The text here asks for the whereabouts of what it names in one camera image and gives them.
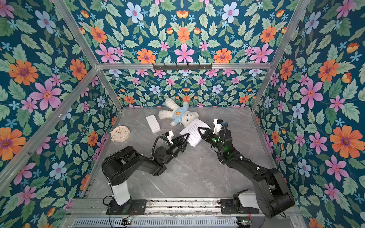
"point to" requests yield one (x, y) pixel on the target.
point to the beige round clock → (120, 134)
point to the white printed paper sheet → (195, 136)
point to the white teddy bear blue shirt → (180, 115)
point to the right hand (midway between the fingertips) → (202, 127)
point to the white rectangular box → (153, 123)
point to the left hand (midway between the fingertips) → (190, 134)
